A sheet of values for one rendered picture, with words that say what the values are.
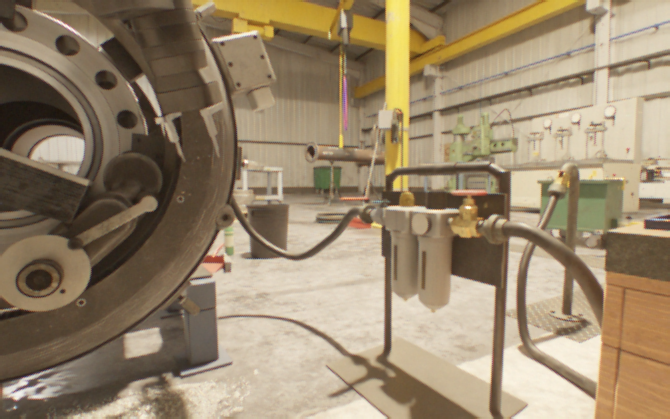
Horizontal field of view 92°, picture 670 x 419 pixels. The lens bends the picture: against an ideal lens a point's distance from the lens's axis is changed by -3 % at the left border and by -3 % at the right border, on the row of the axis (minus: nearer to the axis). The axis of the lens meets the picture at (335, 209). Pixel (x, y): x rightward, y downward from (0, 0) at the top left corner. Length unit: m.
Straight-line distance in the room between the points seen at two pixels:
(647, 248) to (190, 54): 0.55
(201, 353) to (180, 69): 0.82
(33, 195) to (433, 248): 0.72
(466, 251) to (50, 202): 0.78
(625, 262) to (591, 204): 2.83
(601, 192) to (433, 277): 2.57
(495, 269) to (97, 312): 0.74
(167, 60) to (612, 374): 0.63
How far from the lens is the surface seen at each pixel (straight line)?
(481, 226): 0.74
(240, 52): 0.74
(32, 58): 0.80
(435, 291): 0.82
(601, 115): 6.80
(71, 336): 0.68
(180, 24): 0.47
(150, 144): 0.76
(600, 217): 3.29
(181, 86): 0.48
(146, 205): 0.62
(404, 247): 0.87
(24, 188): 0.62
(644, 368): 0.50
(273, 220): 2.36
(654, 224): 0.51
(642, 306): 0.48
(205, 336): 1.08
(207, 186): 0.65
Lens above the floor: 0.52
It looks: 4 degrees down
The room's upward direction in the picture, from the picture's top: straight up
